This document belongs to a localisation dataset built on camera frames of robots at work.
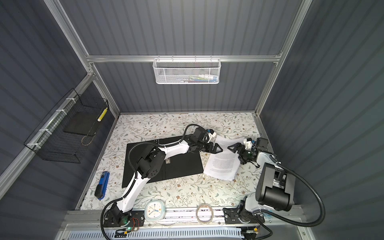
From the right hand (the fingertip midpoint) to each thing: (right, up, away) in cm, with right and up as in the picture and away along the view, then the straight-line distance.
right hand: (233, 152), depth 89 cm
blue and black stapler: (-75, -19, -9) cm, 77 cm away
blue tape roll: (+13, -29, -15) cm, 35 cm away
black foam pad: (-82, +18, -11) cm, 85 cm away
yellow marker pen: (-75, +20, -9) cm, 78 cm away
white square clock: (-44, -26, -15) cm, 53 cm away
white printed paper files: (-5, -8, +2) cm, 9 cm away
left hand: (-8, +1, +6) cm, 10 cm away
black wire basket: (-87, +12, -16) cm, 89 cm away
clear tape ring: (-23, -28, -15) cm, 39 cm away
